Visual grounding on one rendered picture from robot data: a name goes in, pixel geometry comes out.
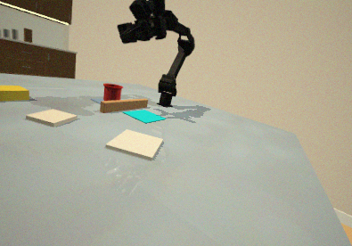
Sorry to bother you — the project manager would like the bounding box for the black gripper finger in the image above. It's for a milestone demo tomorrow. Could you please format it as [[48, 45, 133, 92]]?
[[124, 20, 150, 41], [119, 22, 137, 43]]

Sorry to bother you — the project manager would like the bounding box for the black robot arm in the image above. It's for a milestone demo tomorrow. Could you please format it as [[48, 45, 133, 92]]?
[[129, 0, 195, 107]]

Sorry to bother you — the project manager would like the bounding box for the red plastic cup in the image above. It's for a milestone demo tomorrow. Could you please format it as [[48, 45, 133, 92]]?
[[103, 83, 122, 101]]

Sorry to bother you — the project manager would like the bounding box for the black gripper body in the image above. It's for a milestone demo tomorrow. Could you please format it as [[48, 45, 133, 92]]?
[[118, 16, 167, 44]]

